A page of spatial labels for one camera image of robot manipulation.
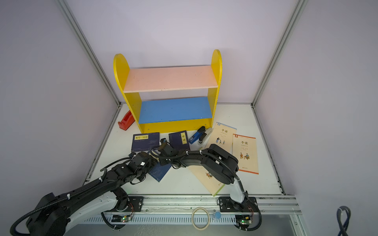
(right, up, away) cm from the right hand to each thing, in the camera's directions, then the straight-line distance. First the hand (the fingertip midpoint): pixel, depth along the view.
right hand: (163, 161), depth 91 cm
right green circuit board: (+44, -23, -20) cm, 53 cm away
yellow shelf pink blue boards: (-6, +30, +3) cm, 30 cm away
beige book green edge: (+28, -10, -7) cm, 30 cm away
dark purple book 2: (+9, +12, +8) cm, 17 cm away
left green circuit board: (-19, -23, -19) cm, 35 cm away
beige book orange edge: (+53, +6, +4) cm, 54 cm away
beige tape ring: (+26, -24, -22) cm, 41 cm away
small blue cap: (+30, -15, -29) cm, 44 cm away
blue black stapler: (+25, +19, +9) cm, 33 cm away
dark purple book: (-14, +11, +7) cm, 19 cm away
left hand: (-3, -1, -6) cm, 7 cm away
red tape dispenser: (-29, +25, +13) cm, 40 cm away
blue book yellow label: (-2, -5, -5) cm, 8 cm away
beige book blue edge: (+39, +14, +10) cm, 43 cm away
